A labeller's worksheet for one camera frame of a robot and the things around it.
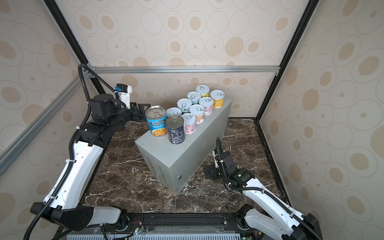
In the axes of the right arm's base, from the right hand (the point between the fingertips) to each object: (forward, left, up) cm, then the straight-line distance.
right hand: (211, 168), depth 80 cm
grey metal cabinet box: (-9, +16, +22) cm, 28 cm away
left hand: (+14, +29, +34) cm, 47 cm away
